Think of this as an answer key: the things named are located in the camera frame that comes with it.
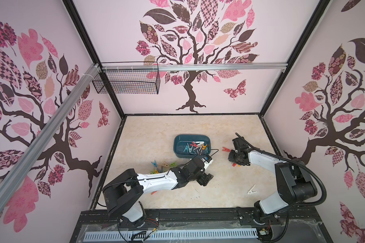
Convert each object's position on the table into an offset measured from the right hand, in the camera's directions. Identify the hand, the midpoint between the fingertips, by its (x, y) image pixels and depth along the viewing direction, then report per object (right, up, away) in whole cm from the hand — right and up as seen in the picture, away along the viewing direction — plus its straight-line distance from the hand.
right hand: (231, 156), depth 95 cm
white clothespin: (-19, +8, +7) cm, 22 cm away
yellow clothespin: (-17, +6, +6) cm, 19 cm away
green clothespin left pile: (-37, -4, -2) cm, 37 cm away
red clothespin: (-3, +4, +5) cm, 7 cm away
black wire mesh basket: (-67, +51, 0) cm, 84 cm away
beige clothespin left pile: (-42, -5, -3) cm, 42 cm away
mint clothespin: (-28, +5, +5) cm, 29 cm away
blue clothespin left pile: (-49, -4, -1) cm, 49 cm away
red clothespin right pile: (0, -4, -4) cm, 6 cm away
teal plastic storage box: (-27, +6, +5) cm, 28 cm away
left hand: (-17, -8, -13) cm, 23 cm away
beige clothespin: (-20, +6, +6) cm, 22 cm away
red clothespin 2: (-24, +7, +6) cm, 26 cm away
